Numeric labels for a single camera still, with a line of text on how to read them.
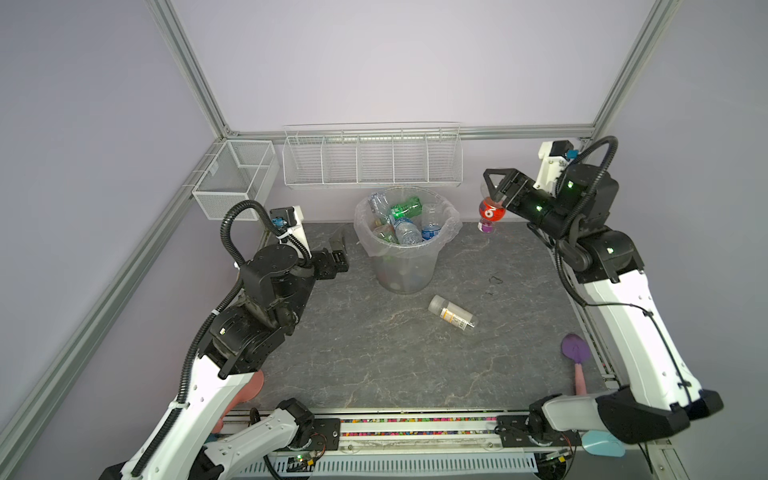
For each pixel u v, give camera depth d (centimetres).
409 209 91
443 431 75
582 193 40
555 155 51
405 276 91
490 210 61
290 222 45
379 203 86
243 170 102
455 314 89
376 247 79
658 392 37
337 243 50
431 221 84
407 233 89
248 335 37
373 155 100
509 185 52
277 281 37
